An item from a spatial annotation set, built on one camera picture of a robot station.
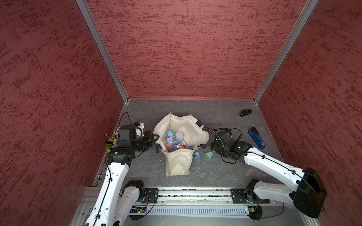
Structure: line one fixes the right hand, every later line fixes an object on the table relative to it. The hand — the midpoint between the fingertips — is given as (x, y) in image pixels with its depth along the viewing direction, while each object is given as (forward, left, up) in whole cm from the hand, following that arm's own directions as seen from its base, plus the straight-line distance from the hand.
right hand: (213, 149), depth 82 cm
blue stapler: (+10, -33, -7) cm, 35 cm away
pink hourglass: (+2, +27, -1) cm, 27 cm away
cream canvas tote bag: (-7, +20, 0) cm, 22 cm away
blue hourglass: (+13, +27, -2) cm, 30 cm away
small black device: (+36, -34, -10) cm, 51 cm away
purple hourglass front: (+9, +21, 0) cm, 23 cm away
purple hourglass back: (+6, +26, +1) cm, 27 cm away
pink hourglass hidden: (+5, +18, -5) cm, 19 cm away
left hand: (+1, +30, +13) cm, 33 cm away
